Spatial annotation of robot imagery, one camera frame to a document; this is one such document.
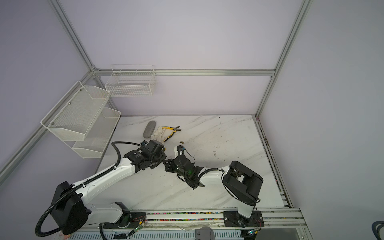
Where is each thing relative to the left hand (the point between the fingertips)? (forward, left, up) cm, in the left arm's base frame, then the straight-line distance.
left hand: (164, 157), depth 82 cm
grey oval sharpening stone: (+28, +16, -10) cm, 34 cm away
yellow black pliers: (+30, -2, -11) cm, 33 cm away
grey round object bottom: (-34, -23, -11) cm, 42 cm away
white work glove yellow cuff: (+25, +7, -11) cm, 29 cm away
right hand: (-3, +1, 0) cm, 3 cm away
